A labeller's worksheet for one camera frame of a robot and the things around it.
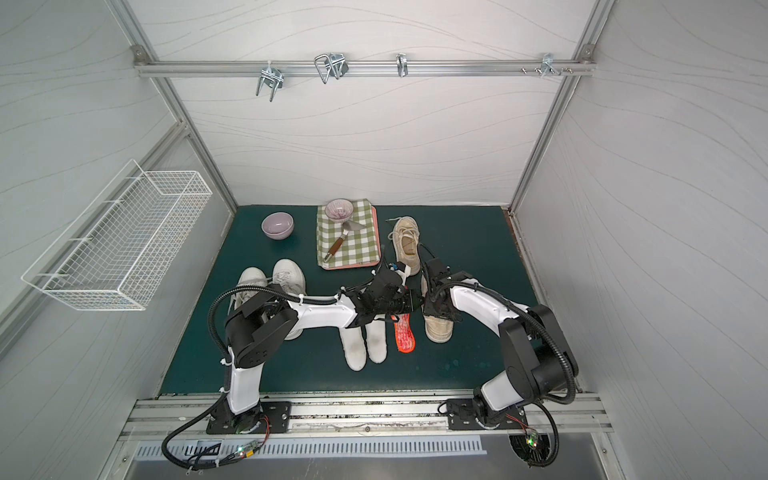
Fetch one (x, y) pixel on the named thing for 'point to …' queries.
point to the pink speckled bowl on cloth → (339, 210)
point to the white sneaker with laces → (250, 276)
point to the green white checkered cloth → (358, 246)
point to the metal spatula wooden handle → (347, 227)
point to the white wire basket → (116, 253)
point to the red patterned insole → (405, 336)
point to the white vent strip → (313, 447)
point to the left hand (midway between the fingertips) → (428, 301)
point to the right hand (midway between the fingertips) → (439, 309)
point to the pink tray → (377, 230)
